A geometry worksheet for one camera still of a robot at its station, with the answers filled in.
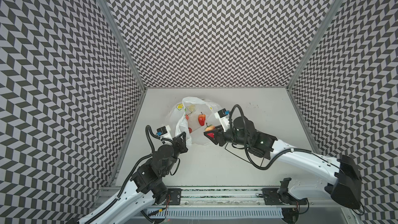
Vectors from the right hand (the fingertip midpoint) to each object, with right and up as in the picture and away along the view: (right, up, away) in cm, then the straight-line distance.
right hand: (207, 137), depth 70 cm
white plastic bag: (-9, +7, +29) cm, 31 cm away
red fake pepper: (-4, +5, +28) cm, 28 cm away
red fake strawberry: (-13, +6, +30) cm, 33 cm away
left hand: (-10, +1, +3) cm, 10 cm away
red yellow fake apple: (+1, +5, -4) cm, 6 cm away
